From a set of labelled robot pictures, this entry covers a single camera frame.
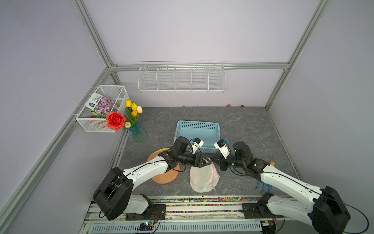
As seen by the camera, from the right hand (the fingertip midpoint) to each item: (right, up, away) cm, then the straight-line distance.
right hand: (211, 157), depth 79 cm
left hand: (-2, -3, -4) cm, 5 cm away
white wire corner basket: (-62, +21, -4) cm, 66 cm away
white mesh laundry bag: (-4, -11, -1) cm, 12 cm away
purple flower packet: (-58, +28, -5) cm, 65 cm away
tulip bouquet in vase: (-43, +25, -1) cm, 50 cm away
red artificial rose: (-45, +20, -13) cm, 51 cm away
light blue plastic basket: (+2, +12, +26) cm, 29 cm away
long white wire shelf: (-19, +51, +22) cm, 58 cm away
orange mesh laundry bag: (-23, -11, +2) cm, 25 cm away
